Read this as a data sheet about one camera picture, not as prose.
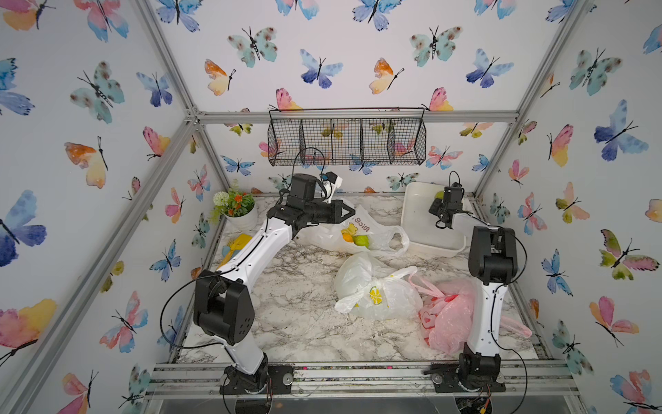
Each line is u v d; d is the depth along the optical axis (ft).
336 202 2.32
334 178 2.41
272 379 2.40
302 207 2.08
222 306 1.46
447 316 2.41
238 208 3.21
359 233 3.23
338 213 2.30
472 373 2.14
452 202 2.90
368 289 2.52
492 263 2.01
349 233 3.24
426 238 3.49
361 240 3.23
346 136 3.23
